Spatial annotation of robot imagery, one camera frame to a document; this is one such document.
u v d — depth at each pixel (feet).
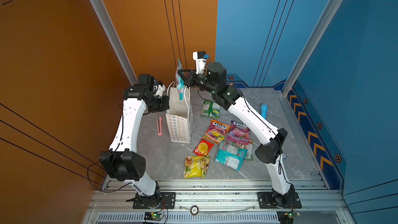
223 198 2.49
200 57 1.95
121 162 1.36
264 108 3.49
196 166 2.61
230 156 2.78
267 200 2.38
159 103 2.19
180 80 2.15
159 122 3.34
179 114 2.42
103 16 2.62
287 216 2.31
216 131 3.10
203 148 2.93
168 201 2.41
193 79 1.97
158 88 2.34
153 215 2.33
